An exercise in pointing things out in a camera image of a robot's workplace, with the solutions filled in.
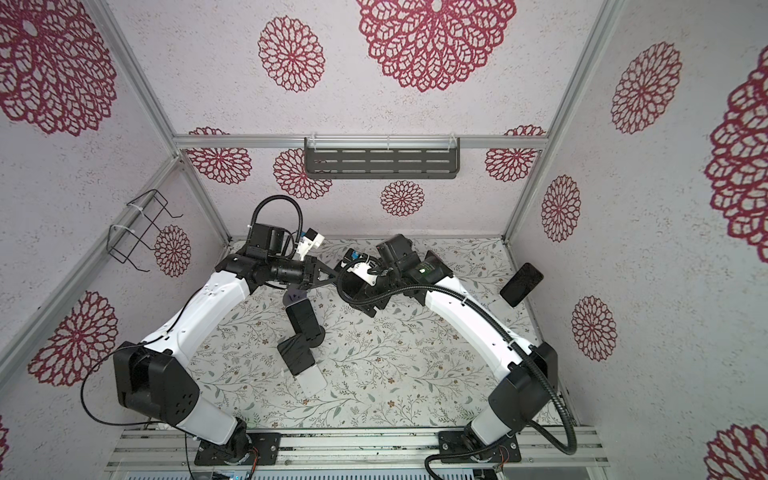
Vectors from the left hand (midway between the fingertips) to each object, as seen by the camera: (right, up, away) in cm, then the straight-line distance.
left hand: (338, 282), depth 75 cm
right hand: (+6, 0, +1) cm, 7 cm away
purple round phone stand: (-18, -6, +23) cm, 29 cm away
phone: (-15, -23, +16) cm, 31 cm away
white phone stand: (-9, -29, +10) cm, 32 cm away
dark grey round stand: (-9, -19, +17) cm, 27 cm away
